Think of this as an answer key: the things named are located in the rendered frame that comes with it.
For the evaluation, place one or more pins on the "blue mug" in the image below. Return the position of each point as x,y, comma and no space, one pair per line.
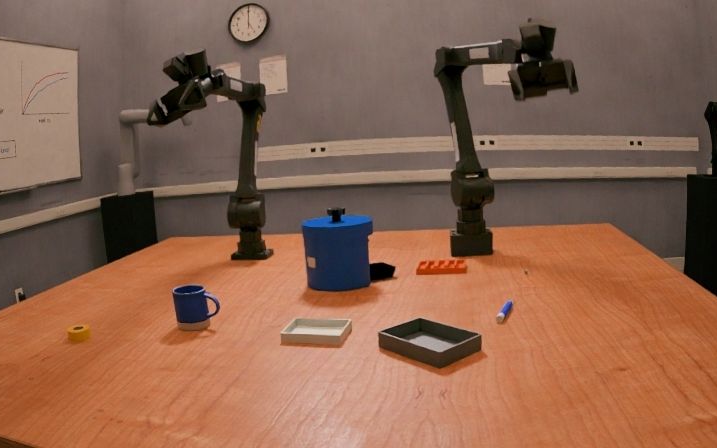
192,312

